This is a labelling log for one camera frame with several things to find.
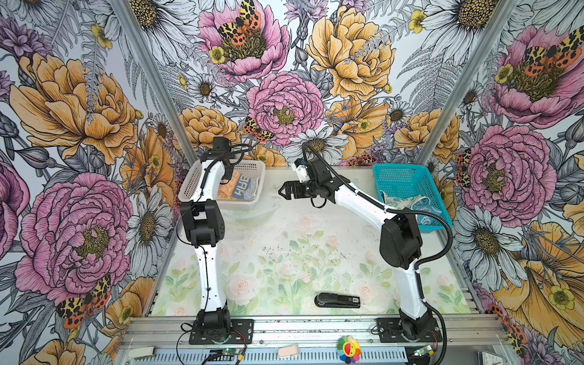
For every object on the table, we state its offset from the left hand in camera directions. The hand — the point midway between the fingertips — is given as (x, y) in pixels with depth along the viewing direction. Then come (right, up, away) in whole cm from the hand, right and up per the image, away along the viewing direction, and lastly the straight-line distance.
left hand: (216, 178), depth 100 cm
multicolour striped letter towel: (+8, -4, +8) cm, 12 cm away
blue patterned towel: (+90, -11, +3) cm, 90 cm away
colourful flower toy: (+51, -54, -30) cm, 79 cm away
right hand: (+32, -8, -9) cm, 34 cm away
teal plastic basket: (+87, -1, +16) cm, 88 cm away
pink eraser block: (+32, -54, -30) cm, 69 cm away
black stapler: (+47, -41, -24) cm, 67 cm away
